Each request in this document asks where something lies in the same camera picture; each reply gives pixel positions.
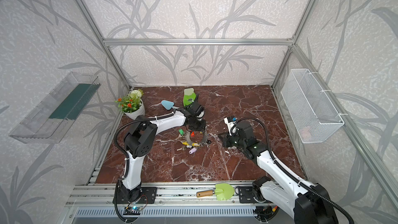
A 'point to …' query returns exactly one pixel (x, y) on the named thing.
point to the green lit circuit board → (132, 210)
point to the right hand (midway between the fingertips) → (219, 130)
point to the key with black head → (209, 141)
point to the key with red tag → (192, 134)
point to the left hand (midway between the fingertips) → (207, 124)
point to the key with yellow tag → (193, 144)
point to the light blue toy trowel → (168, 104)
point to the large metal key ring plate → (188, 140)
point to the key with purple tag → (193, 150)
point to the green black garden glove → (189, 96)
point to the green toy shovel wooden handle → (224, 192)
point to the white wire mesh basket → (312, 114)
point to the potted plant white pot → (132, 104)
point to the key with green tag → (181, 131)
